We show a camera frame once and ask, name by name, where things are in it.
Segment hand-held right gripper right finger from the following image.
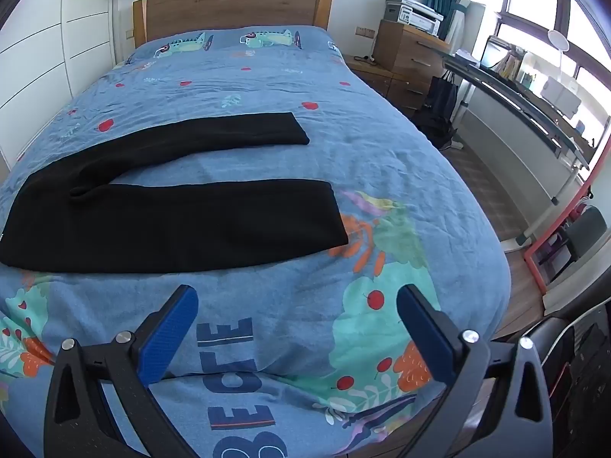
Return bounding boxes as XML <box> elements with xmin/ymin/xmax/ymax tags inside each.
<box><xmin>396</xmin><ymin>284</ymin><xmax>554</xmax><ymax>458</ymax></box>

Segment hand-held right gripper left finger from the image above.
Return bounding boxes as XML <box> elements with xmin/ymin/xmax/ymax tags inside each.
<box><xmin>44</xmin><ymin>284</ymin><xmax>206</xmax><ymax>458</ymax></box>

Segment black pants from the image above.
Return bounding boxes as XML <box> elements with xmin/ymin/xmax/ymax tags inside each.
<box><xmin>0</xmin><ymin>112</ymin><xmax>350</xmax><ymax>274</ymax></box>

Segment grey seat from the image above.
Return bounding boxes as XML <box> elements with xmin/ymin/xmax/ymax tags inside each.
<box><xmin>563</xmin><ymin>205</ymin><xmax>607</xmax><ymax>268</ymax></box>

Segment blue printed blanket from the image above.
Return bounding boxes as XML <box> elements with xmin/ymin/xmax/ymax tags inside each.
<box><xmin>0</xmin><ymin>25</ymin><xmax>512</xmax><ymax>458</ymax></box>

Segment black bag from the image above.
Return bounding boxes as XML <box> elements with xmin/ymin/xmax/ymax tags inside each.
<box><xmin>413</xmin><ymin>74</ymin><xmax>461</xmax><ymax>148</ymax></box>

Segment grey curved desk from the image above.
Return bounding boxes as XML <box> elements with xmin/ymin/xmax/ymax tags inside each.
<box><xmin>441</xmin><ymin>50</ymin><xmax>593</xmax><ymax>249</ymax></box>

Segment wooden nightstand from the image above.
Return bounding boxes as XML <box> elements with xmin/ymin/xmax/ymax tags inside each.
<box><xmin>344</xmin><ymin>55</ymin><xmax>433</xmax><ymax>118</ymax></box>

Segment white box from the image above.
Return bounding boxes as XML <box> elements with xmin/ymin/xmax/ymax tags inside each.
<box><xmin>541</xmin><ymin>76</ymin><xmax>583</xmax><ymax>118</ymax></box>

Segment wooden drawer cabinet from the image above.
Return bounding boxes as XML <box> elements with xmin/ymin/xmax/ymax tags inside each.
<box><xmin>372</xmin><ymin>20</ymin><xmax>452</xmax><ymax>87</ymax></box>

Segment computer monitor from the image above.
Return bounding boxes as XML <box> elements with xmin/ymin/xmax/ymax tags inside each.
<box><xmin>480</xmin><ymin>35</ymin><xmax>514</xmax><ymax>74</ymax></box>

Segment white printer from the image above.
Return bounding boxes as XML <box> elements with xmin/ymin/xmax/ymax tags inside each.
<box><xmin>384</xmin><ymin>0</ymin><xmax>445</xmax><ymax>35</ymax></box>

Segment white round lamp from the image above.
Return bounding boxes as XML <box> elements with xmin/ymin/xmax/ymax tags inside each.
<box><xmin>546</xmin><ymin>29</ymin><xmax>571</xmax><ymax>82</ymax></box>

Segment white wardrobe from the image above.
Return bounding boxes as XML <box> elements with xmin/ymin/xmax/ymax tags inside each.
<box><xmin>0</xmin><ymin>0</ymin><xmax>118</xmax><ymax>168</ymax></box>

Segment wooden headboard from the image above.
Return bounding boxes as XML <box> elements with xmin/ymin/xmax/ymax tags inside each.
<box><xmin>133</xmin><ymin>0</ymin><xmax>335</xmax><ymax>49</ymax></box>

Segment red metal frame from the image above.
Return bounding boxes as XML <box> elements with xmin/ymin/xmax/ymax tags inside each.
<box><xmin>524</xmin><ymin>179</ymin><xmax>593</xmax><ymax>297</ymax></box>

